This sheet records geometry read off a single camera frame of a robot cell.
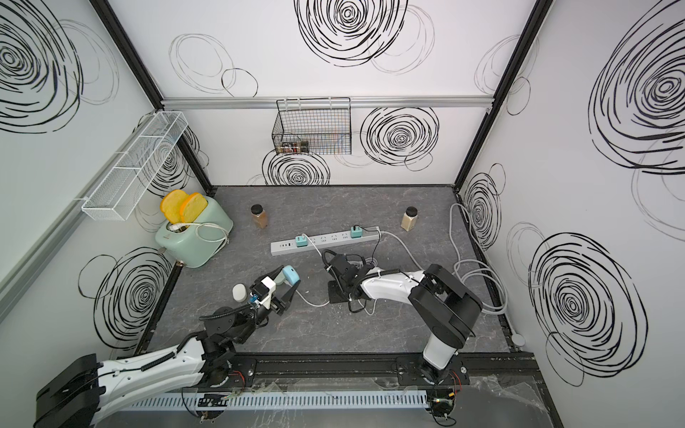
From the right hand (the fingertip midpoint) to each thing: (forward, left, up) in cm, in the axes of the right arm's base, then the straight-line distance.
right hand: (335, 292), depth 89 cm
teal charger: (+16, +13, +7) cm, 21 cm away
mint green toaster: (+10, +46, +13) cm, 49 cm away
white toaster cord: (+14, +52, +18) cm, 57 cm away
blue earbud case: (-4, +11, +21) cm, 24 cm away
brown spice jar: (+26, +31, +8) cm, 41 cm away
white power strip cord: (+13, -45, -1) cm, 47 cm away
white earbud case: (-2, +32, +2) cm, 32 cm away
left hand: (-3, +12, +20) cm, 23 cm away
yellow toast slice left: (+19, +54, +22) cm, 61 cm away
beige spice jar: (+27, -27, +7) cm, 38 cm away
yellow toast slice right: (+19, +47, +21) cm, 55 cm away
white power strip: (+19, +5, +2) cm, 20 cm away
